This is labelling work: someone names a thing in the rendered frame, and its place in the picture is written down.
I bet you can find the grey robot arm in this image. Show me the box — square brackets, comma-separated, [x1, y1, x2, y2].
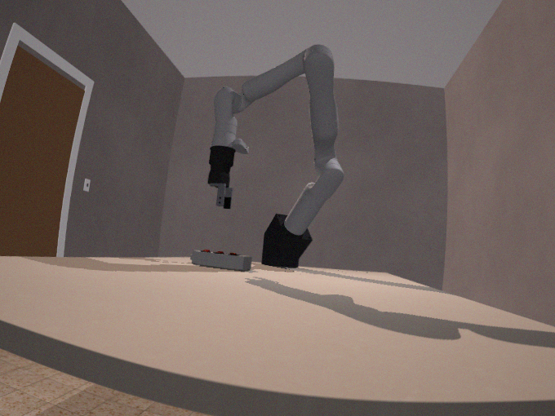
[214, 44, 344, 235]

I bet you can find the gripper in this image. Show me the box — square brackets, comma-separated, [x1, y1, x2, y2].
[208, 131, 249, 209]

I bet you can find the white power strip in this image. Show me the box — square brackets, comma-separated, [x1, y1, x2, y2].
[190, 250, 251, 271]

